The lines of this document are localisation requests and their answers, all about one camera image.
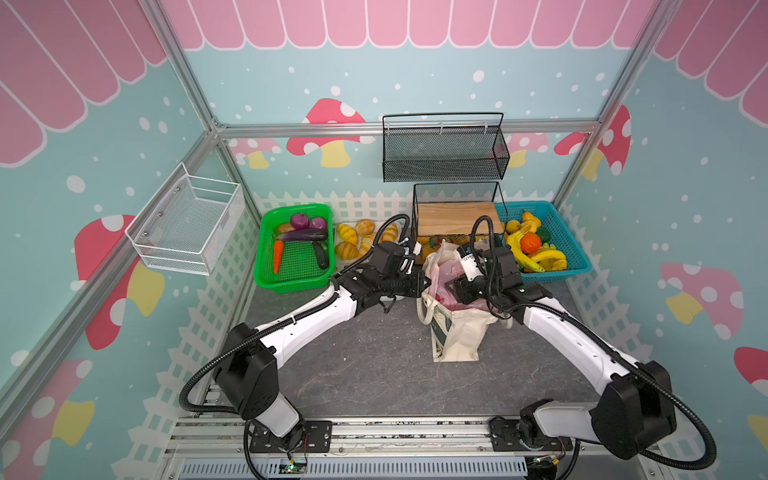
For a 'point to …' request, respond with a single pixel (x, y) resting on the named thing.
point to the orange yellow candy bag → (430, 244)
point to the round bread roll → (365, 227)
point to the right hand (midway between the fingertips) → (453, 280)
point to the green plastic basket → (295, 248)
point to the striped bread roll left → (348, 234)
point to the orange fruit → (530, 243)
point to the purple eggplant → (304, 235)
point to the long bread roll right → (390, 234)
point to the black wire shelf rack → (451, 208)
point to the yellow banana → (528, 262)
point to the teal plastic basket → (577, 260)
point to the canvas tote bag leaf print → (457, 334)
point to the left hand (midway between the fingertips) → (430, 287)
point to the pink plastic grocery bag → (448, 268)
